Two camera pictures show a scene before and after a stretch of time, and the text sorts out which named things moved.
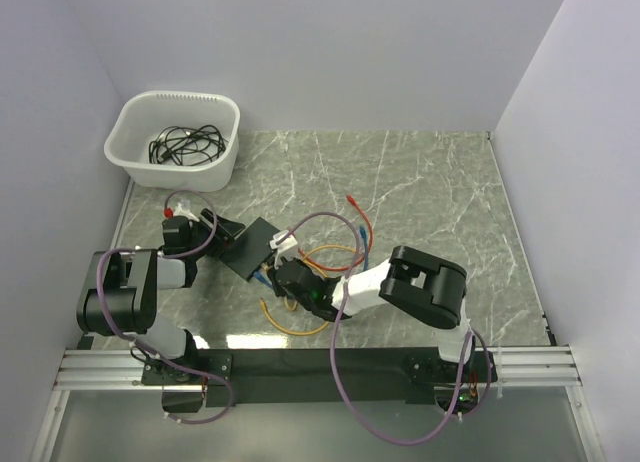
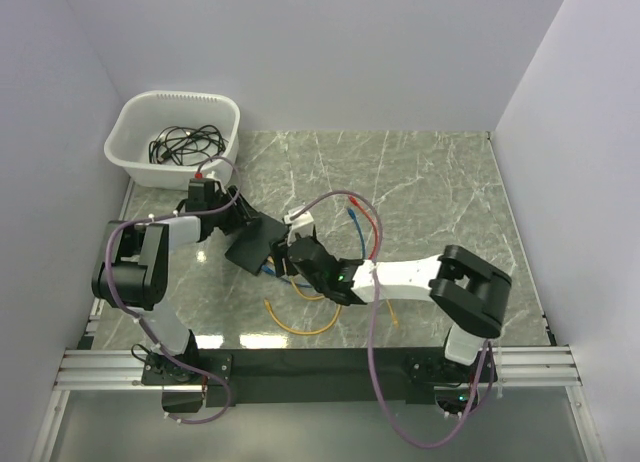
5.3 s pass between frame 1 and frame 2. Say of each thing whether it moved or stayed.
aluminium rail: stayed
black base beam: stayed
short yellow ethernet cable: moved
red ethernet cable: moved
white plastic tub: stayed
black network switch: stayed
